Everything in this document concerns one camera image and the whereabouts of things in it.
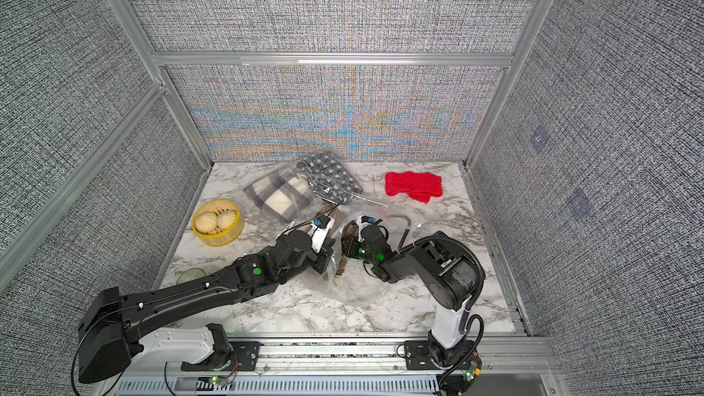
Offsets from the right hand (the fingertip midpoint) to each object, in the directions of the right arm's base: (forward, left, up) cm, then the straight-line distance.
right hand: (339, 234), depth 93 cm
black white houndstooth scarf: (+26, +5, 0) cm, 26 cm away
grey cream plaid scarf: (+15, +21, +2) cm, 26 cm away
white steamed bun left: (+5, +46, +1) cm, 47 cm away
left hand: (-10, -1, +15) cm, 18 cm away
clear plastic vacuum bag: (-16, -5, -4) cm, 17 cm away
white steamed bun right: (+5, +40, +1) cm, 40 cm away
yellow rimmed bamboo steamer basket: (-1, +41, 0) cm, 41 cm away
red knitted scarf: (+23, -31, -4) cm, 39 cm away
